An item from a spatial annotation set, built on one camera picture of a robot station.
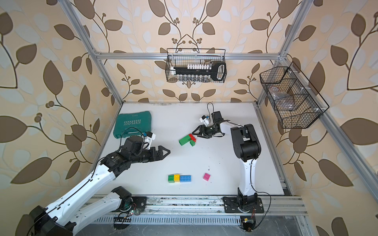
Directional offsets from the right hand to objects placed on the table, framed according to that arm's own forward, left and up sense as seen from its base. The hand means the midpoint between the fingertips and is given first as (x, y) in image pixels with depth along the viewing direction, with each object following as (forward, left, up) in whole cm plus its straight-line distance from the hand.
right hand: (196, 134), depth 98 cm
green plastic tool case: (+9, +46, +2) cm, 46 cm away
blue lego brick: (-28, +7, -3) cm, 29 cm away
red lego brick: (-2, +3, 0) cm, 3 cm away
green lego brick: (-4, +12, -2) cm, 12 cm away
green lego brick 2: (-3, +7, -1) cm, 8 cm away
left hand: (-19, +18, +14) cm, 30 cm away
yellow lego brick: (-28, +12, -1) cm, 30 cm away
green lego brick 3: (-5, +3, -2) cm, 6 cm away
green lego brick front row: (-28, +15, 0) cm, 32 cm away
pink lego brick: (-27, -5, -3) cm, 28 cm away
